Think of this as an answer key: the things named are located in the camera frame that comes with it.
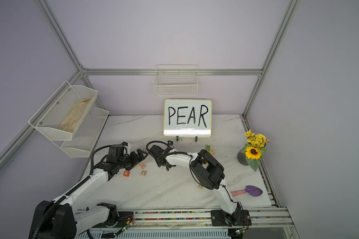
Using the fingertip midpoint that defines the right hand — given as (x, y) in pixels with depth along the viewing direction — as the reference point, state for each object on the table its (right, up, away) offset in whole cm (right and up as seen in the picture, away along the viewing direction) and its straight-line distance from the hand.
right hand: (164, 162), depth 94 cm
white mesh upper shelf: (-54, +31, -13) cm, 64 cm away
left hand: (-11, +4, -9) cm, 15 cm away
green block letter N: (+29, +9, +5) cm, 31 cm away
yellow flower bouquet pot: (+47, +9, -21) cm, 52 cm away
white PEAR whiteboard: (+15, +30, +10) cm, 35 cm away
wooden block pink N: (-13, -1, -3) cm, 14 cm away
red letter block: (-22, -5, -6) cm, 24 cm away
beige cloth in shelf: (-47, +25, -18) cm, 56 cm away
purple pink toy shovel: (+51, -13, -13) cm, 54 cm away
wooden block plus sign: (+32, +6, +6) cm, 33 cm away
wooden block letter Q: (-12, -5, -6) cm, 14 cm away
